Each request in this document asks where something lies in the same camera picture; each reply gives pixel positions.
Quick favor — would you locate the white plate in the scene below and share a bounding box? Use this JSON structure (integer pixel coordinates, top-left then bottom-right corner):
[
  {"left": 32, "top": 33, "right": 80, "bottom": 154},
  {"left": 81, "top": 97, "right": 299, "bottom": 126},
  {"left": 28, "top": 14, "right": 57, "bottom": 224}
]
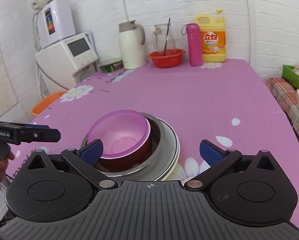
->
[{"left": 129, "top": 119, "right": 181, "bottom": 181}]

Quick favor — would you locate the purple plastic bowl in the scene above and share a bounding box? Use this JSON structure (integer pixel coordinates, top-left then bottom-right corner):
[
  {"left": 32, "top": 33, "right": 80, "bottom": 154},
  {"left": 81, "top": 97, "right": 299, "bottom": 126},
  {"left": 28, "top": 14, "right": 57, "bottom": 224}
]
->
[{"left": 86, "top": 110, "right": 151, "bottom": 159}]

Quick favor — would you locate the stainless steel bowl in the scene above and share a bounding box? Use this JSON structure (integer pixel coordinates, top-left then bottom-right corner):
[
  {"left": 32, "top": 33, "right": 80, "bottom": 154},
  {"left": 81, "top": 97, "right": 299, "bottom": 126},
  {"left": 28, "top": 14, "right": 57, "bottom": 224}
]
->
[{"left": 82, "top": 110, "right": 181, "bottom": 180}]

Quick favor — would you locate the red and white bowl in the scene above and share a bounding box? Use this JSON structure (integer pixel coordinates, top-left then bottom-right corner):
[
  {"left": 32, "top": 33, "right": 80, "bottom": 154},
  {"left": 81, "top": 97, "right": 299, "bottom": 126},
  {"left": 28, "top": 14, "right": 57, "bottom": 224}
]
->
[{"left": 94, "top": 118, "right": 165, "bottom": 173}]

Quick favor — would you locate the orange plastic basin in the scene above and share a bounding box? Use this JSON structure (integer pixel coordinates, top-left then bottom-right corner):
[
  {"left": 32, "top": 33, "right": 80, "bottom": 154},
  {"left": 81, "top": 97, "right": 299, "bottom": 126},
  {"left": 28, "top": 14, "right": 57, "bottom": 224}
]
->
[{"left": 31, "top": 92, "right": 65, "bottom": 116}]

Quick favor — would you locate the pink floral tablecloth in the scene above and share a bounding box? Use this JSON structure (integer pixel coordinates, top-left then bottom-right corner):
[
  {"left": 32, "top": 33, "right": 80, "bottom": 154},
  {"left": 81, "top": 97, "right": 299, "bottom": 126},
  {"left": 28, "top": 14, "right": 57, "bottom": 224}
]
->
[{"left": 7, "top": 60, "right": 299, "bottom": 228}]

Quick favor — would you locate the white water dispenser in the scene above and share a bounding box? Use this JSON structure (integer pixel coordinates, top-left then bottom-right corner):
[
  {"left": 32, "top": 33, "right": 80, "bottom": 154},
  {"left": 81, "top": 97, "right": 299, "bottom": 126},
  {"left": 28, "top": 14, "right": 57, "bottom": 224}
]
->
[{"left": 35, "top": 31, "right": 98, "bottom": 94}]

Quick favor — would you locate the plaid cloth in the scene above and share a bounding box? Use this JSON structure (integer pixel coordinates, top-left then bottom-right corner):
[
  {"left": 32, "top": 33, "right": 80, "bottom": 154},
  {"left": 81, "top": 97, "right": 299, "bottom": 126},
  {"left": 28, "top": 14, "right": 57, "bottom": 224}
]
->
[{"left": 264, "top": 77, "right": 299, "bottom": 139}]

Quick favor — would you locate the green instant noodle bowl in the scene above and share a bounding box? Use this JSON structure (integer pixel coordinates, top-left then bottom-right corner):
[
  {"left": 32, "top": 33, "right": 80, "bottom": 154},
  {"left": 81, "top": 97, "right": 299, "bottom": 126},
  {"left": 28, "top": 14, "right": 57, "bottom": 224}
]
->
[{"left": 99, "top": 59, "right": 123, "bottom": 73}]

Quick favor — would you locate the red plastic basket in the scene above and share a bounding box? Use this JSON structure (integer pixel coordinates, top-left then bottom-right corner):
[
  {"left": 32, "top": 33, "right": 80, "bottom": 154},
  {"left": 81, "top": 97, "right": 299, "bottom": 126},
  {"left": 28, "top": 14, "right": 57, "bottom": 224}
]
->
[{"left": 148, "top": 49, "right": 185, "bottom": 68}]

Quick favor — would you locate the green box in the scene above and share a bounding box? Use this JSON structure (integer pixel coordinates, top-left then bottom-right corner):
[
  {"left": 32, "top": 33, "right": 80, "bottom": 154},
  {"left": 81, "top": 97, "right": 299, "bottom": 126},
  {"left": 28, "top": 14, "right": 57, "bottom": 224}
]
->
[{"left": 282, "top": 64, "right": 299, "bottom": 89}]

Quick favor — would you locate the yellow detergent bottle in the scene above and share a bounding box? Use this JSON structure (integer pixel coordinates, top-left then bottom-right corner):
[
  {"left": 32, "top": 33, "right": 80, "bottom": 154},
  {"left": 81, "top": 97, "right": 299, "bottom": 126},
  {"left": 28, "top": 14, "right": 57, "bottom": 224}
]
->
[{"left": 195, "top": 9, "right": 227, "bottom": 63}]

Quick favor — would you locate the white water purifier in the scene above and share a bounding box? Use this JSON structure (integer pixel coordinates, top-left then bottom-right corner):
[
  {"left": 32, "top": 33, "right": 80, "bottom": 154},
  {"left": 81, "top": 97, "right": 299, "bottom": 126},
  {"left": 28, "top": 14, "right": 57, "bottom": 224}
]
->
[{"left": 37, "top": 0, "right": 76, "bottom": 49}]

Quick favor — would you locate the pink thermos bottle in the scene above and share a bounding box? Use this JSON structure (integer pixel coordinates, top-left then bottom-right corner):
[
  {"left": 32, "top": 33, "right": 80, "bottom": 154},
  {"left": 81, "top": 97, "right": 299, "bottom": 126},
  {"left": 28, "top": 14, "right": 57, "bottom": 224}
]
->
[{"left": 181, "top": 23, "right": 203, "bottom": 66}]

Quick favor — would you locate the glass jar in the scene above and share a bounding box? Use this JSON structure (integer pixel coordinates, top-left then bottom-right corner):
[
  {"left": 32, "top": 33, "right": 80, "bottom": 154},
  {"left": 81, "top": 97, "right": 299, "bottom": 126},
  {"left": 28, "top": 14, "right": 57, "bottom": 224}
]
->
[{"left": 152, "top": 23, "right": 176, "bottom": 51}]

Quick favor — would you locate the cream thermos jug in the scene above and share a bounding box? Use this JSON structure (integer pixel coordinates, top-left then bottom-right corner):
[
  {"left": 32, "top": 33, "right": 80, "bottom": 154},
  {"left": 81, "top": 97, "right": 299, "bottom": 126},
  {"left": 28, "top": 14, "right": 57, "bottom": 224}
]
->
[{"left": 119, "top": 20, "right": 147, "bottom": 70}]

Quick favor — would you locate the black stirring stick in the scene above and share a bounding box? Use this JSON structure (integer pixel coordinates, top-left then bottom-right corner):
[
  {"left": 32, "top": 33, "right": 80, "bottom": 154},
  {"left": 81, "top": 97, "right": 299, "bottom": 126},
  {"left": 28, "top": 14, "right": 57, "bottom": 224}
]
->
[{"left": 163, "top": 18, "right": 171, "bottom": 56}]

